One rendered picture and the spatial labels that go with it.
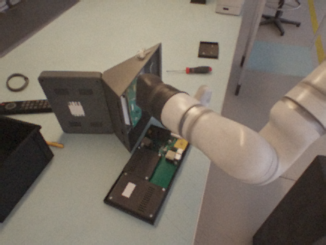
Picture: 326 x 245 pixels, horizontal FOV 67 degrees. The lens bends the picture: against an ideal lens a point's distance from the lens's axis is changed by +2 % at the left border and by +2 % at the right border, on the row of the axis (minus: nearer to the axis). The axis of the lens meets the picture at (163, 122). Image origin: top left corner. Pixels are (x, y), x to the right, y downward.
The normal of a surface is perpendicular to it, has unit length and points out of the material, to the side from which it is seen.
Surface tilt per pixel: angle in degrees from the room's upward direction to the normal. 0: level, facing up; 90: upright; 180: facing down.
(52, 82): 90
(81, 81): 90
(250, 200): 0
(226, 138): 43
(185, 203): 0
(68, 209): 0
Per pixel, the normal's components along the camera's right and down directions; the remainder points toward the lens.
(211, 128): -0.67, -0.45
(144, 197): -0.01, -0.68
